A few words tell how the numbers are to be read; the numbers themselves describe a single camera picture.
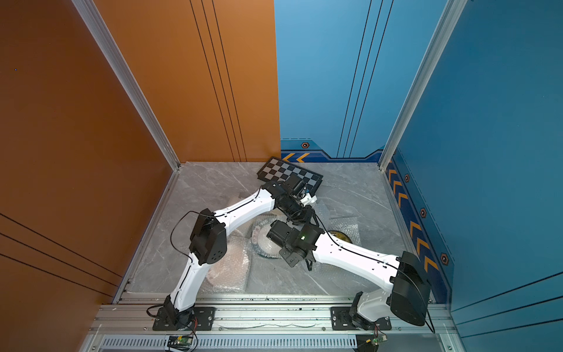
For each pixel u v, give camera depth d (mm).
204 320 737
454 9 694
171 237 934
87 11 696
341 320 725
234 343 696
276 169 1129
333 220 942
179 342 721
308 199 825
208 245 550
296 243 535
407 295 385
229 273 809
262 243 895
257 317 756
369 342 698
